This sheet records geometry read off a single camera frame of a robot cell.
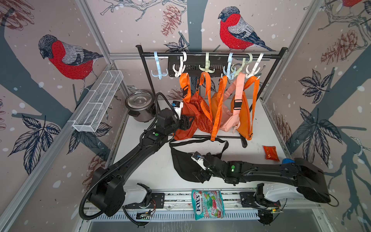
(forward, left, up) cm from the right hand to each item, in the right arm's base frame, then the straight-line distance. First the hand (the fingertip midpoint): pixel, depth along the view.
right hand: (197, 164), depth 79 cm
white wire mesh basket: (+24, +56, +24) cm, 66 cm away
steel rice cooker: (+41, +40, +8) cm, 58 cm away
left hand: (+20, +3, +20) cm, 28 cm away
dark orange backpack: (+28, -1, +20) cm, 34 cm away
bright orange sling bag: (+28, -30, +10) cm, 42 cm away
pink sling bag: (+22, -20, +10) cm, 31 cm away
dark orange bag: (+24, +6, +20) cm, 31 cm away
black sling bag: (+2, +8, -7) cm, 11 cm away
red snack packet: (+12, -47, -7) cm, 48 cm away
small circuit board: (-24, +27, -9) cm, 37 cm away
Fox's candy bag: (-18, -5, -4) cm, 19 cm away
